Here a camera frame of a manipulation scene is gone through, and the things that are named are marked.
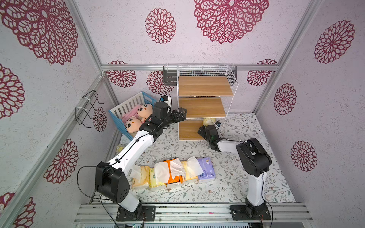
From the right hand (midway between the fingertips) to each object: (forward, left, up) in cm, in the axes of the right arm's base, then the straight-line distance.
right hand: (205, 130), depth 103 cm
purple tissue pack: (-28, +1, 0) cm, 28 cm away
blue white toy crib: (+5, +62, +14) cm, 64 cm away
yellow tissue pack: (-36, +37, +1) cm, 52 cm away
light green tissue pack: (+7, -1, +2) cm, 7 cm away
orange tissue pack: (-33, +19, +5) cm, 39 cm away
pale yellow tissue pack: (-30, +10, 0) cm, 32 cm away
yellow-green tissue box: (-34, +29, +3) cm, 45 cm away
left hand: (-7, +17, +26) cm, 32 cm away
